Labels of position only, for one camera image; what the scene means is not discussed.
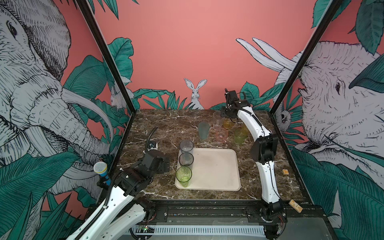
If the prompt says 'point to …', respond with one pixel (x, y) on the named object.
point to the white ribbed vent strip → (238, 230)
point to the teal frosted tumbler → (203, 127)
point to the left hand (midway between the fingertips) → (159, 158)
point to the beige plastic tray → (215, 169)
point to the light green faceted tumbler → (184, 174)
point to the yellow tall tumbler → (244, 131)
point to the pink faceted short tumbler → (221, 134)
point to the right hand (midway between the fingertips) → (223, 110)
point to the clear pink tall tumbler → (217, 120)
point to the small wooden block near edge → (285, 172)
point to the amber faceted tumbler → (228, 123)
